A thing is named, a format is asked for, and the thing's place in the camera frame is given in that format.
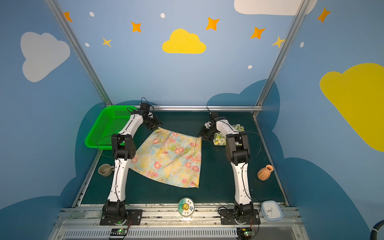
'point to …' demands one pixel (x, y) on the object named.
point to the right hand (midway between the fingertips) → (200, 136)
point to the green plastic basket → (111, 121)
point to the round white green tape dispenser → (186, 207)
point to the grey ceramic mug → (106, 169)
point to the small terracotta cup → (264, 173)
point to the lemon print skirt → (220, 140)
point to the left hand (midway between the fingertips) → (162, 124)
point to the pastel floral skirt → (168, 157)
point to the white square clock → (271, 210)
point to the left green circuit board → (118, 232)
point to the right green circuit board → (244, 233)
